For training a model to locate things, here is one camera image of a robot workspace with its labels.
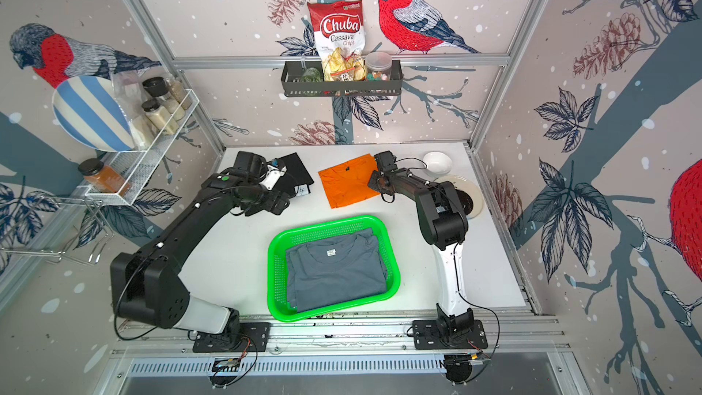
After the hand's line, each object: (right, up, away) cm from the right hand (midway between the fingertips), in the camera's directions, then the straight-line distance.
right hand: (373, 183), depth 107 cm
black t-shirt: (-31, +1, -1) cm, 31 cm away
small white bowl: (+27, +9, +3) cm, 29 cm away
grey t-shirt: (-13, -26, -23) cm, 37 cm away
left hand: (-31, -1, -22) cm, 38 cm away
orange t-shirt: (-10, 0, 0) cm, 10 cm away
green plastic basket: (-28, -32, -33) cm, 54 cm away
